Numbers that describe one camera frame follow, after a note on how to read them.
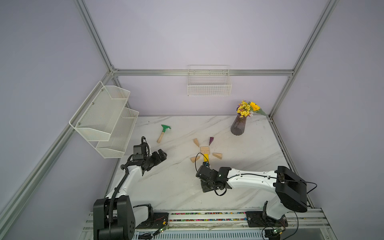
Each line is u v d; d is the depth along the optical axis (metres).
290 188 0.44
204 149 1.00
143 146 0.69
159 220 0.74
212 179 0.62
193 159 0.93
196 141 1.04
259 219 0.73
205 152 0.98
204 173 0.63
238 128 1.07
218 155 0.97
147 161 0.73
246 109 0.90
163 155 0.82
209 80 0.95
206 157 0.96
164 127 1.10
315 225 0.75
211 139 1.04
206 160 0.76
